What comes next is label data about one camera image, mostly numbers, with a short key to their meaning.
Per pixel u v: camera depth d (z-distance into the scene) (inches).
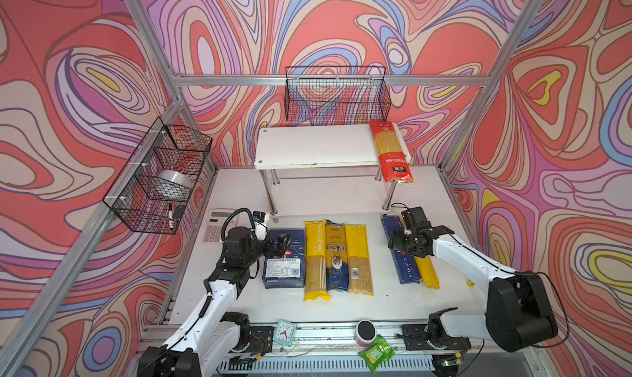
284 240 29.6
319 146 31.5
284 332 28.8
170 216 28.3
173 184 27.4
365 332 27.8
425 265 33.1
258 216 27.8
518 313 16.4
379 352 27.7
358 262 34.0
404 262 33.9
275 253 29.3
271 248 28.9
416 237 25.2
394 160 27.7
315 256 34.7
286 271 31.5
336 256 34.9
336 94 38.1
